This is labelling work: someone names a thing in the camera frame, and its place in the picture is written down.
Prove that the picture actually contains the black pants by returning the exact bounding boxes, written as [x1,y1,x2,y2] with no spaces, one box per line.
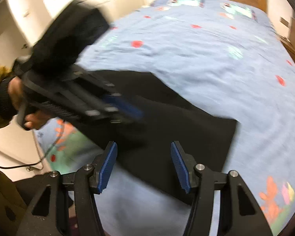
[76,70,237,205]

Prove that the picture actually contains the person's left hand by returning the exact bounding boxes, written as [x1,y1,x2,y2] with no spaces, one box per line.
[7,76,55,130]

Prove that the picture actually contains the white wardrobe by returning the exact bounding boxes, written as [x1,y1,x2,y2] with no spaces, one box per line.
[0,0,153,67]

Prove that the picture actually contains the blue patterned bedspread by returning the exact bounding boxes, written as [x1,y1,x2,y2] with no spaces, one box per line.
[47,0,295,235]

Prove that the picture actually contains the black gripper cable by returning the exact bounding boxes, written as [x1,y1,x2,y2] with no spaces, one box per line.
[0,117,67,170]

